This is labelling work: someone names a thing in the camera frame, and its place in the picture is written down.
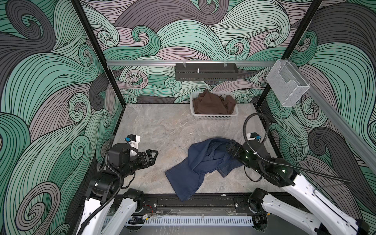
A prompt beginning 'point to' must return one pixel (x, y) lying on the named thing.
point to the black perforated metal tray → (206, 71)
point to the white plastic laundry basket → (214, 116)
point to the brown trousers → (208, 103)
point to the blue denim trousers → (204, 155)
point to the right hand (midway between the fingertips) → (228, 149)
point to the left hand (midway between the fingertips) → (152, 152)
